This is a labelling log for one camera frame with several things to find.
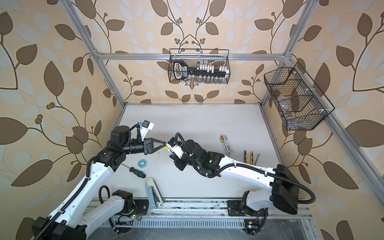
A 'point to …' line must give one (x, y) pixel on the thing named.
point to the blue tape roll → (142, 163)
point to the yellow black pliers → (251, 159)
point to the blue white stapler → (154, 197)
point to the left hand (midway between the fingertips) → (166, 145)
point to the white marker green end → (224, 146)
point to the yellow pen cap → (166, 147)
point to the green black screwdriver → (136, 171)
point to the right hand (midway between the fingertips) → (171, 156)
